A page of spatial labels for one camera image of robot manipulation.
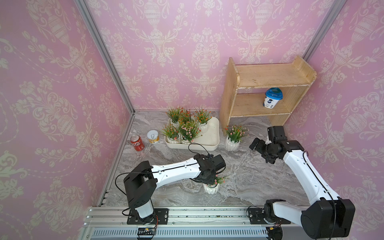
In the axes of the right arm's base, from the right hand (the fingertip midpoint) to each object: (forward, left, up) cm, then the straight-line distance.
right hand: (257, 149), depth 82 cm
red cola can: (+12, +69, -4) cm, 70 cm away
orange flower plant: (+27, +28, 0) cm, 39 cm away
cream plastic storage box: (+17, +24, -14) cm, 32 cm away
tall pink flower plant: (+13, +37, +1) cm, 40 cm away
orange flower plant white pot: (+31, +48, -1) cm, 57 cm away
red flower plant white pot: (+28, +39, -1) cm, 48 cm away
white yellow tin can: (+19, +62, -8) cm, 65 cm away
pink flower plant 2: (-17, +26, -7) cm, 32 cm away
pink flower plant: (+12, +9, 0) cm, 15 cm away
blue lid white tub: (+26, -13, +15) cm, 33 cm away
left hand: (-13, +28, -8) cm, 32 cm away
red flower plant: (+14, +48, 0) cm, 50 cm away
